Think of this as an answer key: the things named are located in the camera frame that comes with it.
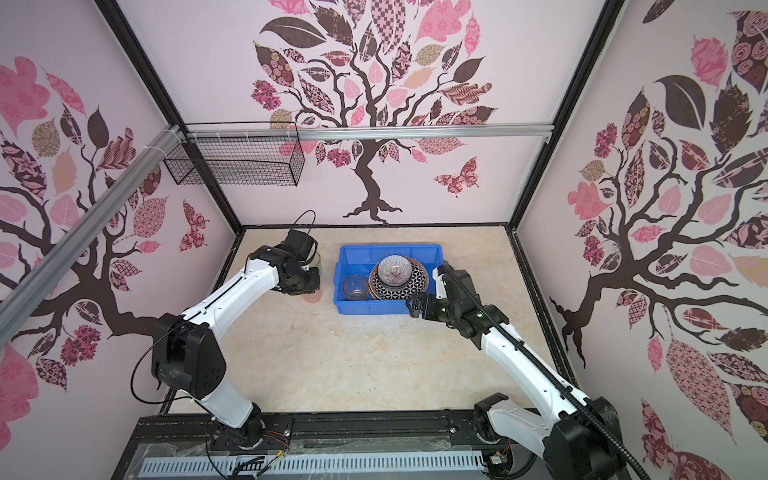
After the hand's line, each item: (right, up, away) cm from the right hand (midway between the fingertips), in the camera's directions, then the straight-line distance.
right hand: (420, 299), depth 81 cm
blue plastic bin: (-21, +11, +27) cm, 36 cm away
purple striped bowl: (-7, +7, +17) cm, 19 cm away
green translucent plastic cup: (-28, +11, -6) cm, 30 cm away
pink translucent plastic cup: (-34, -2, +17) cm, 38 cm away
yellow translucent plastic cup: (-20, +1, +17) cm, 26 cm away
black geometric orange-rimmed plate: (+1, +3, +18) cm, 18 cm away
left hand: (-32, +2, +6) cm, 33 cm away
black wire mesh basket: (-58, +45, +14) cm, 75 cm away
